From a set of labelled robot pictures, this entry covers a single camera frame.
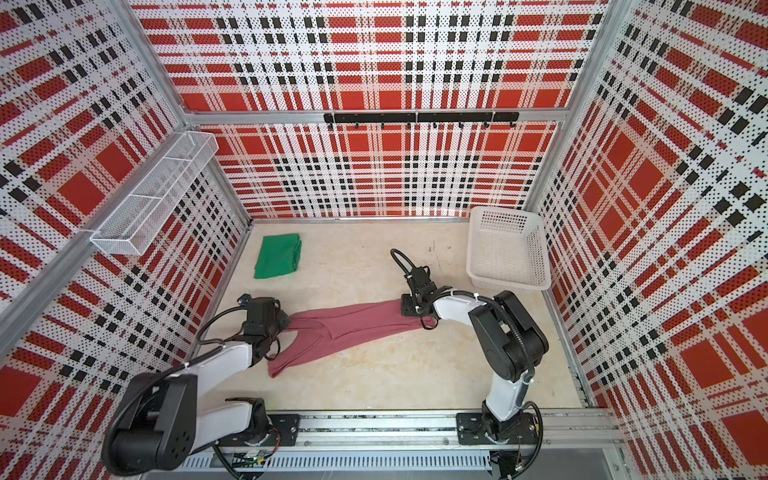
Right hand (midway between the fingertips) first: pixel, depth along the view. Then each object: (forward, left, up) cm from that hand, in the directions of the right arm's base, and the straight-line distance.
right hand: (409, 307), depth 95 cm
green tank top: (+21, +47, +3) cm, 52 cm away
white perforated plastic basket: (+23, -37, +1) cm, 43 cm away
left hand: (-5, +40, +2) cm, 41 cm away
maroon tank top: (-8, +30, 0) cm, 31 cm away
